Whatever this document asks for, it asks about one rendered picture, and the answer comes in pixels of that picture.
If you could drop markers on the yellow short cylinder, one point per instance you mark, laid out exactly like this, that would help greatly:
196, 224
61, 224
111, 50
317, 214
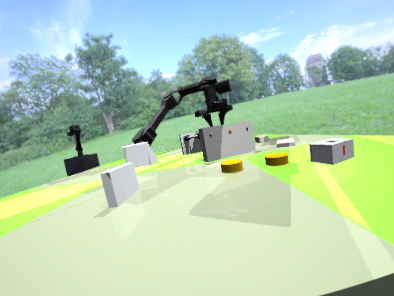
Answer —
276, 159
231, 166

